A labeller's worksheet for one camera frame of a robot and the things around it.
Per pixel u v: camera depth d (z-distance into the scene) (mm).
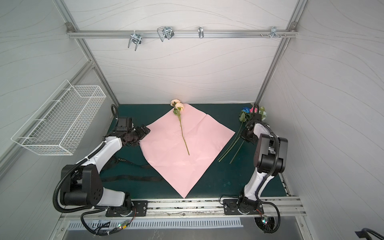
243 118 1095
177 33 794
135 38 797
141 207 745
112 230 666
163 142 975
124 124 689
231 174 850
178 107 1148
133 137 748
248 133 840
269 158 512
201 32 779
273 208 701
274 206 689
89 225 699
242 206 687
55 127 664
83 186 420
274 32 763
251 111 1065
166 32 765
